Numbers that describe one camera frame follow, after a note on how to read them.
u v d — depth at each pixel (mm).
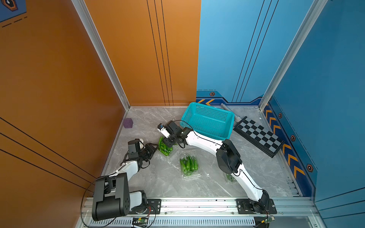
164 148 916
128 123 1052
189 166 843
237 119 1077
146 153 788
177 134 731
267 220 685
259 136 971
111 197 426
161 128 825
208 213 727
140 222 718
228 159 588
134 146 698
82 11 707
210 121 1113
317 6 696
